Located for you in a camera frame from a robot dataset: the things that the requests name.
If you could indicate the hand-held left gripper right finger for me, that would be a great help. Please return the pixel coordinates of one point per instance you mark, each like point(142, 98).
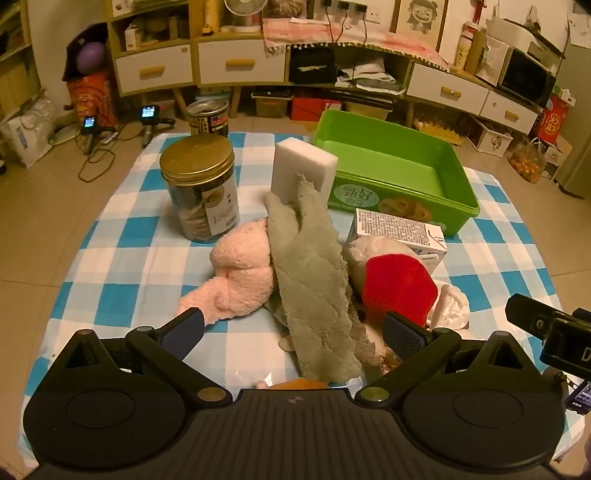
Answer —
point(401, 333)

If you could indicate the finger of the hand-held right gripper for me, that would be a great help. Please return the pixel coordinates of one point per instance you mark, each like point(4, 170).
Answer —
point(526, 316)

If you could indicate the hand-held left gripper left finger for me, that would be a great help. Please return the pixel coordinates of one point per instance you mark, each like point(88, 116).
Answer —
point(184, 331)

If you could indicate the grey-green fleece cloth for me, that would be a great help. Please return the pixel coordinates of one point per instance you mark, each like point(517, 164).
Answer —
point(309, 277)

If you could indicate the orange plush doll red hat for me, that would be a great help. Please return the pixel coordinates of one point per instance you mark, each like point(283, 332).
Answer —
point(298, 384)

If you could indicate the green plastic bin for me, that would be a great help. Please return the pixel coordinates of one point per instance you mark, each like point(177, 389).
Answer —
point(392, 157)

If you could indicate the red and white plush toy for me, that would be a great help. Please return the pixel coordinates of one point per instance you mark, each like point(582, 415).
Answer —
point(397, 286)

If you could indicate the white ruffled cloth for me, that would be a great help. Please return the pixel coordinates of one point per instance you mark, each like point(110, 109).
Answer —
point(450, 307)

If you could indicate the pink plush toy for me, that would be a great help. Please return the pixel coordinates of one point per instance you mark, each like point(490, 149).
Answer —
point(240, 267)

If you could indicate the blue and white checked tablecloth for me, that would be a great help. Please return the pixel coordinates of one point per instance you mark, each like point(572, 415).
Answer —
point(115, 258)

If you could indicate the white printed carton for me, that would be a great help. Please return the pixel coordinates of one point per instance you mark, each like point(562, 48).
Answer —
point(392, 226)

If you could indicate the clear jar with gold lid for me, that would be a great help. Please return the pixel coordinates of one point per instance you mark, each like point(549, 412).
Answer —
point(203, 198)

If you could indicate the bag of oranges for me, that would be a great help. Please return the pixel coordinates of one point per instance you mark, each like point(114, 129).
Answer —
point(526, 161)

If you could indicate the white printed box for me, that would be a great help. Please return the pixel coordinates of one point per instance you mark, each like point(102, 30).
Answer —
point(491, 138)

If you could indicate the grey fridge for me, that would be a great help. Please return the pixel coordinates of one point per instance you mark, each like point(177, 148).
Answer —
point(579, 138)

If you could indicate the red gift bag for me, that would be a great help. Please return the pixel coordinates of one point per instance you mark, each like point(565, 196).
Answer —
point(553, 122)

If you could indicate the white sponge block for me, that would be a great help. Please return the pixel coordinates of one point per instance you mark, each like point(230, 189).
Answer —
point(300, 161)

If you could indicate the white cabinet drawer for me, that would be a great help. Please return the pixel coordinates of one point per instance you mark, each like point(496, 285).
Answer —
point(445, 92)
point(508, 113)
point(152, 69)
point(240, 62)

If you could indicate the egg tray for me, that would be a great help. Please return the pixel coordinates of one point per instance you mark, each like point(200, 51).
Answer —
point(436, 129)

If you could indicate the dark tin can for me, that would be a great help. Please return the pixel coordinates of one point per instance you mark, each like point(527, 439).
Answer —
point(207, 122)

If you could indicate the clear storage bin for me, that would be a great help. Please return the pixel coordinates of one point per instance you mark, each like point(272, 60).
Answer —
point(272, 105)
point(369, 110)

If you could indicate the teal lid storage bin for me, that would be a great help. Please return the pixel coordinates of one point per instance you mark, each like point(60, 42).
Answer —
point(210, 96)

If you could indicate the microwave oven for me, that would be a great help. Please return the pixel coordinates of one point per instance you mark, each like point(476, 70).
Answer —
point(526, 78)

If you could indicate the red box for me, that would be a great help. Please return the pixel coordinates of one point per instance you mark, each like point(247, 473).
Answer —
point(314, 110)

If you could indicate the orange-red printed bag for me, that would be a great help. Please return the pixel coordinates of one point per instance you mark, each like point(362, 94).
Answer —
point(90, 101)

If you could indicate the white plastic bag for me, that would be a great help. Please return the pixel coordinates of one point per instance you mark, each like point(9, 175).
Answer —
point(25, 134)

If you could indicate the stack of papers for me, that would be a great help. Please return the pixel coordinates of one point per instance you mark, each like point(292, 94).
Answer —
point(369, 76)

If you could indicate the long wooden cabinet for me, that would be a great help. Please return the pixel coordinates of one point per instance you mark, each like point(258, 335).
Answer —
point(318, 87)

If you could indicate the white appliance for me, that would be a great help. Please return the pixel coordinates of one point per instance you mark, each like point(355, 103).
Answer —
point(521, 34)

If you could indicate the black bag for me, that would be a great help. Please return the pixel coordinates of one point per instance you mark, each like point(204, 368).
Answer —
point(311, 64)

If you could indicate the purple ball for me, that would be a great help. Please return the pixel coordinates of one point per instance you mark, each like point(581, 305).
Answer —
point(91, 59)

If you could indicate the paper sheets on fridge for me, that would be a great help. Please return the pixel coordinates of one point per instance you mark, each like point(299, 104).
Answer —
point(581, 27)

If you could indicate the yellow toy car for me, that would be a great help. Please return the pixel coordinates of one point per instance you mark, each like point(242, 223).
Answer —
point(207, 29)

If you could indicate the pink cloth runner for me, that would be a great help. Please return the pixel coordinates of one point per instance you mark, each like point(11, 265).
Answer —
point(323, 34)

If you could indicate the red hanging decoration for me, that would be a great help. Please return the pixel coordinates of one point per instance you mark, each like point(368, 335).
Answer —
point(478, 9)

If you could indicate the framed cartoon picture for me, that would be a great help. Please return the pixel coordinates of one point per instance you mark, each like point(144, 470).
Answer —
point(422, 21)

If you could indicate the wooden shelf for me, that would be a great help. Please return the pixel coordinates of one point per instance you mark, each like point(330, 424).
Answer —
point(16, 55)

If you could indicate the white desk fan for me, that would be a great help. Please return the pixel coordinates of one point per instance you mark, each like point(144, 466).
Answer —
point(244, 11)

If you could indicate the cat poster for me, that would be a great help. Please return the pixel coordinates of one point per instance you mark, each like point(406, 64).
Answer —
point(284, 7)

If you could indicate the small camera on tripod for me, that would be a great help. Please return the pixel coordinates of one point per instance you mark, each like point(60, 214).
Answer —
point(89, 123)
point(148, 113)

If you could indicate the wall power sockets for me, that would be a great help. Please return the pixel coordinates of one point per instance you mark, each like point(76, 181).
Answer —
point(344, 5)

